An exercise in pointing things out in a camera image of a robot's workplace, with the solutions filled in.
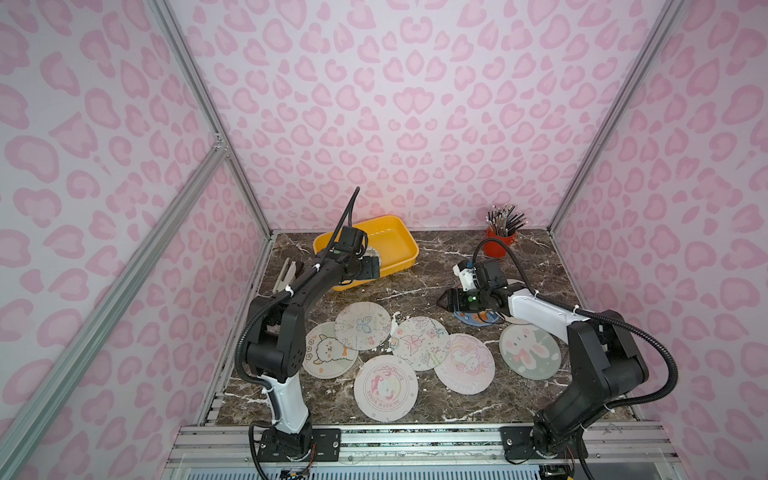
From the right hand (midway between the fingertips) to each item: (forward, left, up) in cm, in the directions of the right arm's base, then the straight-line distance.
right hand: (447, 301), depth 91 cm
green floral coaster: (+25, +26, -7) cm, 37 cm away
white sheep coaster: (-15, +36, -7) cm, 40 cm away
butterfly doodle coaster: (-5, +26, -7) cm, 28 cm away
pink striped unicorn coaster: (-23, +18, -7) cm, 30 cm away
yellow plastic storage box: (+33, +19, -7) cm, 39 cm away
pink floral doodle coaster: (-10, +8, -7) cm, 15 cm away
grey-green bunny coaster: (-12, -24, -8) cm, 28 cm away
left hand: (+10, +25, +4) cm, 27 cm away
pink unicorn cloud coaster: (-17, -5, -8) cm, 19 cm away
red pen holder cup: (+28, -21, -8) cm, 36 cm away
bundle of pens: (+27, -20, +8) cm, 34 cm away
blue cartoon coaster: (-9, -6, +6) cm, 12 cm away
